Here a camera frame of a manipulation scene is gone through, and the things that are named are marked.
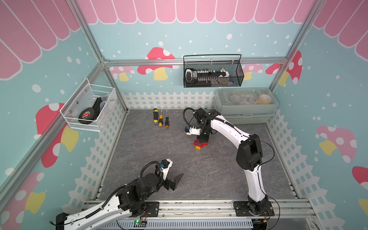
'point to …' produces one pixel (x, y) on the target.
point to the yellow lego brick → (198, 147)
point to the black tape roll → (88, 115)
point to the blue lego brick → (199, 144)
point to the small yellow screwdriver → (160, 120)
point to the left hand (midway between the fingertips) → (175, 171)
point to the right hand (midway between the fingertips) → (201, 138)
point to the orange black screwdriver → (166, 122)
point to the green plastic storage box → (246, 105)
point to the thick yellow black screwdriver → (155, 116)
